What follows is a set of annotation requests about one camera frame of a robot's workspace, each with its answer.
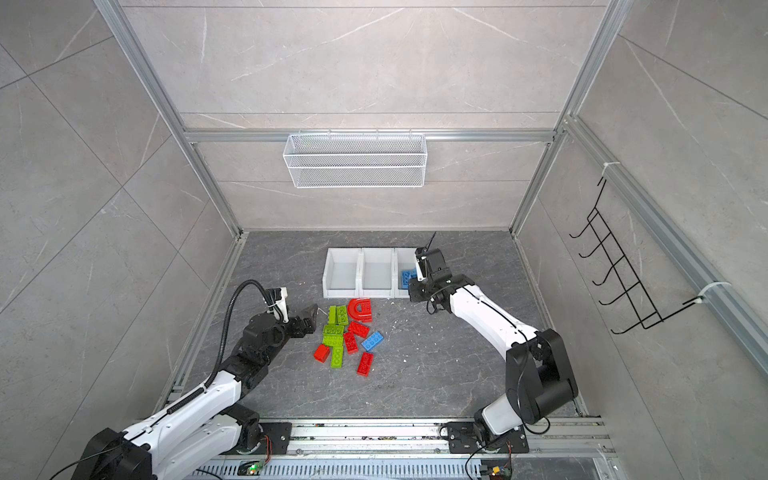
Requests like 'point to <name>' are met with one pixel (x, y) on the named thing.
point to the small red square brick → (321, 353)
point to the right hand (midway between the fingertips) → (416, 283)
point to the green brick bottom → (336, 359)
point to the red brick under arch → (358, 329)
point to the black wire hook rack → (621, 269)
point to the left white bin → (342, 274)
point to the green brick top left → (332, 314)
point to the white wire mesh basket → (356, 160)
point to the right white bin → (404, 259)
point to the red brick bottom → (365, 364)
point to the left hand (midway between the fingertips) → (302, 300)
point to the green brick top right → (341, 315)
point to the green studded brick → (332, 340)
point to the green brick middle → (333, 329)
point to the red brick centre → (351, 343)
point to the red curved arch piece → (360, 309)
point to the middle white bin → (378, 272)
